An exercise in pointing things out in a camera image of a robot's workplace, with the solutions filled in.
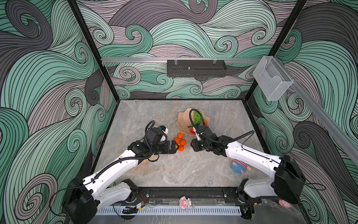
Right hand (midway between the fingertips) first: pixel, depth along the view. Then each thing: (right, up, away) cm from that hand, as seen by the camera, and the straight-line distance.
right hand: (192, 143), depth 82 cm
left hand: (-11, 0, -5) cm, 12 cm away
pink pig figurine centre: (-5, -26, -14) cm, 30 cm away
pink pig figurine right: (+46, -27, -13) cm, 55 cm away
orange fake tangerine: (-7, +2, +13) cm, 15 cm away
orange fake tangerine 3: (-5, -2, +10) cm, 12 cm away
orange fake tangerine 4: (-7, -5, +8) cm, 11 cm away
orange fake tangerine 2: (-10, 0, +13) cm, 16 cm away
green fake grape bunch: (+6, +14, +19) cm, 24 cm away
